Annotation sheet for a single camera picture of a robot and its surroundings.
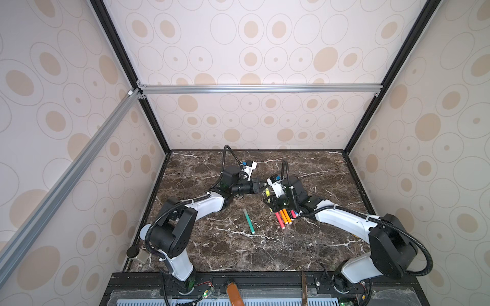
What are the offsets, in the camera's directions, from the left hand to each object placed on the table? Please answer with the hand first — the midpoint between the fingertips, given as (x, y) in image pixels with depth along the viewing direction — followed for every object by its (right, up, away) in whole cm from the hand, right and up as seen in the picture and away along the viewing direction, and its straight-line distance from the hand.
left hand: (274, 185), depth 81 cm
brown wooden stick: (+11, -40, -8) cm, 43 cm away
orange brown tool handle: (-16, -40, -11) cm, 44 cm away
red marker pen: (+4, -18, +9) cm, 20 cm away
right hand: (0, -6, +5) cm, 8 cm away
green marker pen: (-10, -18, +9) cm, 23 cm away
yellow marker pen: (-2, -4, +1) cm, 4 cm away
